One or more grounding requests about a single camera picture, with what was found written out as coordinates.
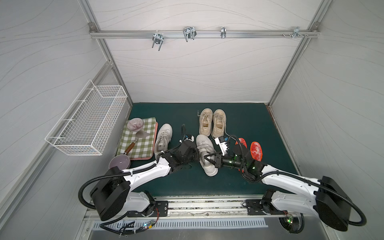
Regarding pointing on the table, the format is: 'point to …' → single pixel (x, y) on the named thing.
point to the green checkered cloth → (144, 147)
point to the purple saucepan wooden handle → (122, 161)
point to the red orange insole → (241, 140)
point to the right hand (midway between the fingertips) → (204, 157)
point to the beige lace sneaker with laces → (219, 123)
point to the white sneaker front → (205, 146)
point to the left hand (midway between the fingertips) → (199, 154)
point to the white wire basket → (86, 127)
